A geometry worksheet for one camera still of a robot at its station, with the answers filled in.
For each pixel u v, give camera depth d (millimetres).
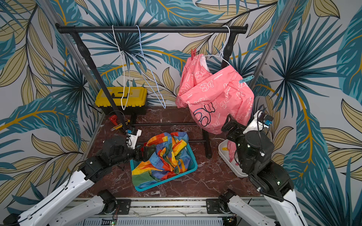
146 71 1005
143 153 616
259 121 422
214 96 649
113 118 1092
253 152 352
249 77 530
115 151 521
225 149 947
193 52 675
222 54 559
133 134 608
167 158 825
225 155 871
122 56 900
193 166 788
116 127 1006
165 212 732
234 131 467
